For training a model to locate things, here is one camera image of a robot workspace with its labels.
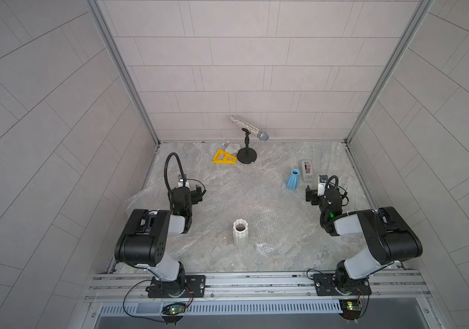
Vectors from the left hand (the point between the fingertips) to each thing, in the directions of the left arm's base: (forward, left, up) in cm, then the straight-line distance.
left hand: (189, 183), depth 95 cm
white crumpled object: (+24, -19, -1) cm, 30 cm away
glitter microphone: (+13, -34, +19) cm, 41 cm away
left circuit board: (-47, -3, -1) cm, 47 cm away
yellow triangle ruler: (+18, -14, -2) cm, 23 cm away
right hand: (0, -60, +2) cm, 60 cm away
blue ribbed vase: (-1, -48, +4) cm, 48 cm away
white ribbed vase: (-27, -25, +11) cm, 38 cm away
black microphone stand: (+20, -27, -2) cm, 34 cm away
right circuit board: (-47, -62, -3) cm, 78 cm away
